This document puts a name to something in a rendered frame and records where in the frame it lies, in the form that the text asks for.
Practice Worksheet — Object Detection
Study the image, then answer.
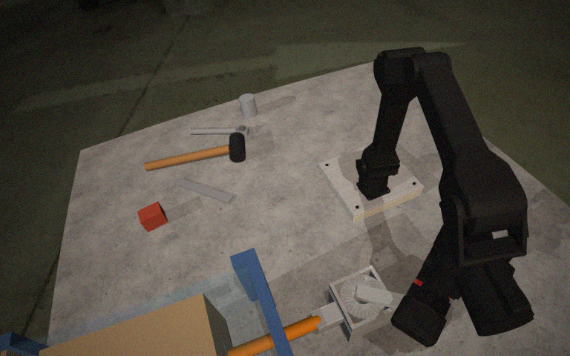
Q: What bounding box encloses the dark grey cylinder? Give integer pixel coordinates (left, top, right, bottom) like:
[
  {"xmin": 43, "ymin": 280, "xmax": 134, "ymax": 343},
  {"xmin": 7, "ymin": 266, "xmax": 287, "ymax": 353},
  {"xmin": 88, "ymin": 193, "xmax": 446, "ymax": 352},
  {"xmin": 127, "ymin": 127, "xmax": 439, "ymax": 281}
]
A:
[{"xmin": 239, "ymin": 93, "xmax": 258, "ymax": 118}]

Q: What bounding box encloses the blue flat bar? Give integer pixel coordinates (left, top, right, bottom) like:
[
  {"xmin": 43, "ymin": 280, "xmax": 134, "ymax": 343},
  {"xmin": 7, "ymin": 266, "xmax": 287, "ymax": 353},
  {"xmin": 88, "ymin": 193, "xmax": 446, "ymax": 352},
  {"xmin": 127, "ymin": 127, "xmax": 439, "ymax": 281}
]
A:
[{"xmin": 243, "ymin": 248, "xmax": 293, "ymax": 356}]

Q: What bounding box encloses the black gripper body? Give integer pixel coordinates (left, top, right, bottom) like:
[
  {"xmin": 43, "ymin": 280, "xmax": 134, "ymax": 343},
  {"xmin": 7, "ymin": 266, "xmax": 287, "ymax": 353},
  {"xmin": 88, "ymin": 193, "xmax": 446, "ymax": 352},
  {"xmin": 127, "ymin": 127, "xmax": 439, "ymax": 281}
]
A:
[{"xmin": 391, "ymin": 246, "xmax": 457, "ymax": 347}]

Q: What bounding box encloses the black-headed mallet with wooden handle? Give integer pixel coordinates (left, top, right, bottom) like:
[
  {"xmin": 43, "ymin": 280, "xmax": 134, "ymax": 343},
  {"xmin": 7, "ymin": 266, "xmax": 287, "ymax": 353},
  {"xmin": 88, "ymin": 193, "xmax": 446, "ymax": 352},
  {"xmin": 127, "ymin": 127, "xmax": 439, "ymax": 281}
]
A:
[{"xmin": 144, "ymin": 132, "xmax": 246, "ymax": 171}]

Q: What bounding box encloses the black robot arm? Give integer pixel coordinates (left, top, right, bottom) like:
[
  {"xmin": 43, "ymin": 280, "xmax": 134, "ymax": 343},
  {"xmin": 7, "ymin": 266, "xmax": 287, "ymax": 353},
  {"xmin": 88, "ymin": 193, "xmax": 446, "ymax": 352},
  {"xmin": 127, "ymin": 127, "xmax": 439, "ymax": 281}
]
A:
[{"xmin": 356, "ymin": 47, "xmax": 534, "ymax": 337}]

